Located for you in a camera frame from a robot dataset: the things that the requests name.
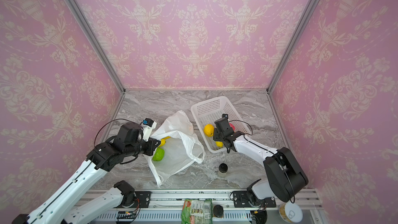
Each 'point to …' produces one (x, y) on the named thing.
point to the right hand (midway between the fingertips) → (219, 132)
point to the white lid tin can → (290, 212)
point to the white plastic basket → (208, 112)
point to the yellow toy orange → (209, 130)
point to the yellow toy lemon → (218, 143)
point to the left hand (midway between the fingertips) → (161, 143)
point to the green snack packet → (197, 211)
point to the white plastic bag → (181, 149)
